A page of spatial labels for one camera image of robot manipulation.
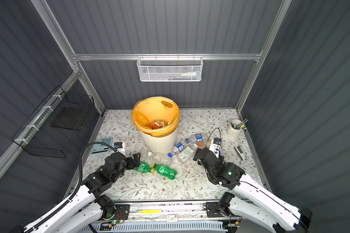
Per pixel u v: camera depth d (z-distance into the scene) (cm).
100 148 96
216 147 62
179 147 92
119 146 67
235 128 94
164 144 85
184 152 91
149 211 74
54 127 73
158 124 89
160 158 87
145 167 87
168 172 82
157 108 89
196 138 97
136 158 71
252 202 47
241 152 93
